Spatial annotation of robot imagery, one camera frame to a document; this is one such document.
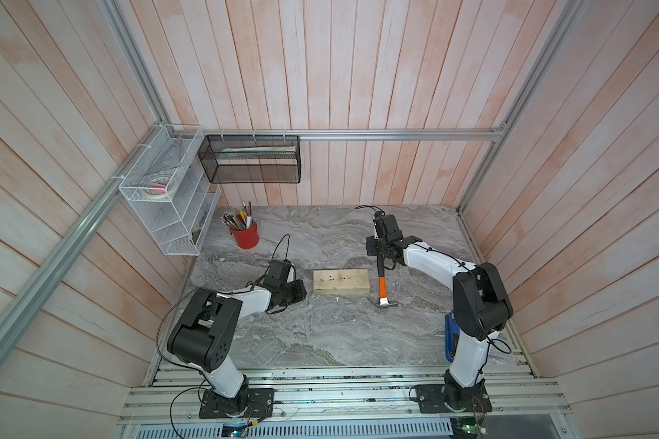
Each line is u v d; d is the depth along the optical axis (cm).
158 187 73
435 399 73
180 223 78
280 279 76
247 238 107
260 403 73
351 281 95
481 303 50
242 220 103
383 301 90
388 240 75
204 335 46
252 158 104
